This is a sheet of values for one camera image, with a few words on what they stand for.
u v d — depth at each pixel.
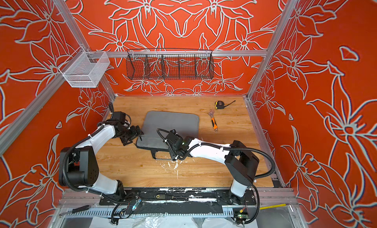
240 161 0.45
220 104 1.10
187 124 1.04
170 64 1.00
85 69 0.92
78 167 0.44
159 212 0.70
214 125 1.01
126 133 0.77
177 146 0.63
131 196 0.74
